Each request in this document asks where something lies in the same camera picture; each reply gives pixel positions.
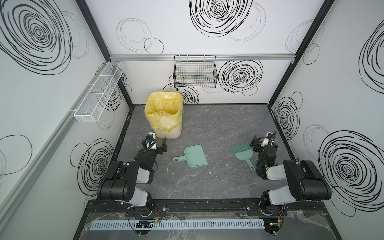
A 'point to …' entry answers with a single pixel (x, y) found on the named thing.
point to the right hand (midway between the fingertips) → (261, 137)
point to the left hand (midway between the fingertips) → (159, 136)
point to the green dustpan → (194, 156)
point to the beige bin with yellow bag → (164, 109)
